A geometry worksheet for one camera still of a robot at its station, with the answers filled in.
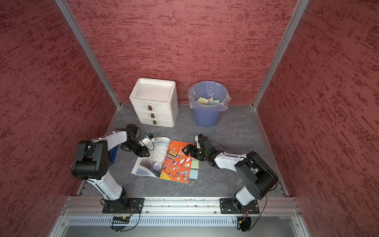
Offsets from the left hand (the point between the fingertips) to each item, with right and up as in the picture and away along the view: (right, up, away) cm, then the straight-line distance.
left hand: (145, 156), depth 91 cm
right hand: (+27, +2, -3) cm, 27 cm away
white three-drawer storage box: (+7, +35, -2) cm, 35 cm away
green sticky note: (+32, -4, -4) cm, 32 cm away
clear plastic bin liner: (+42, +44, +9) cm, 62 cm away
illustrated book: (+14, -2, -2) cm, 15 cm away
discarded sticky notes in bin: (+42, +36, +14) cm, 58 cm away
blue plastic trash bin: (+41, +24, +6) cm, 47 cm away
